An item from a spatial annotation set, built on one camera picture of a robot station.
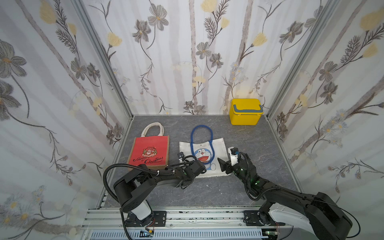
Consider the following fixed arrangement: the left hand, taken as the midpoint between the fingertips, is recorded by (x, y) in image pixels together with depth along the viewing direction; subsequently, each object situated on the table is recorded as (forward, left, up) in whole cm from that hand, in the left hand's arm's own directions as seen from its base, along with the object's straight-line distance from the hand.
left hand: (195, 165), depth 91 cm
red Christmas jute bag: (+11, +28, -1) cm, 30 cm away
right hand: (0, -17, +12) cm, 21 cm away
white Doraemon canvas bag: (+10, -8, -2) cm, 13 cm away
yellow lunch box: (+35, -37, +11) cm, 52 cm away
